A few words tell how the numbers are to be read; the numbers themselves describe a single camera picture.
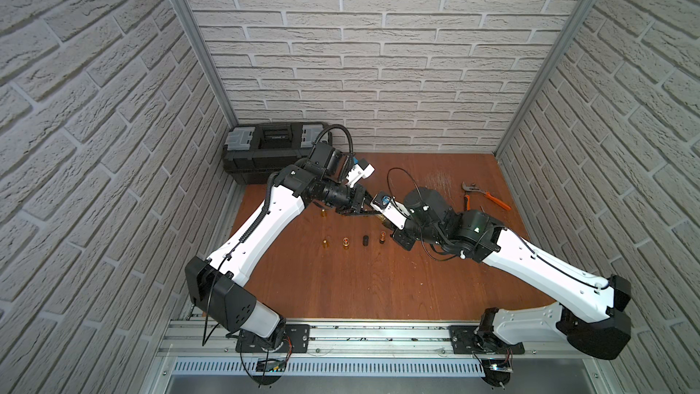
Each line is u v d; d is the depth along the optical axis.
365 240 0.90
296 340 0.74
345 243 0.88
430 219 0.49
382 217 0.58
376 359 0.72
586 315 0.40
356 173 0.65
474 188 1.07
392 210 0.55
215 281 0.40
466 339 0.74
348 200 0.61
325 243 0.90
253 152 0.96
